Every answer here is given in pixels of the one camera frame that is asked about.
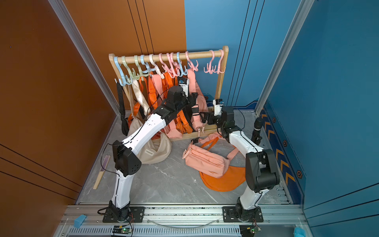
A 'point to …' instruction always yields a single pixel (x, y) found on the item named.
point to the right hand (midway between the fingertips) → (207, 112)
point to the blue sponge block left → (79, 221)
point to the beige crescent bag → (159, 148)
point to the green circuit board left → (124, 229)
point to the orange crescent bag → (234, 177)
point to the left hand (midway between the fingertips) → (194, 90)
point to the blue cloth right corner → (299, 232)
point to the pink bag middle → (171, 130)
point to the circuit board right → (248, 230)
